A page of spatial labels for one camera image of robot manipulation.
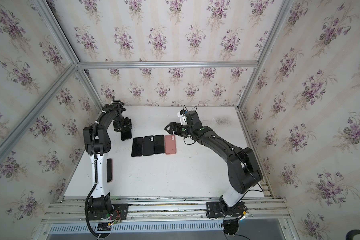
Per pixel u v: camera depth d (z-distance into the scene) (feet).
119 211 2.38
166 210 2.45
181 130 2.46
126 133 3.30
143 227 2.51
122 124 3.09
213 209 2.41
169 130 2.49
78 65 3.05
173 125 2.48
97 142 2.42
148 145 3.23
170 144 3.23
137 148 3.17
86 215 2.25
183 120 2.51
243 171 1.48
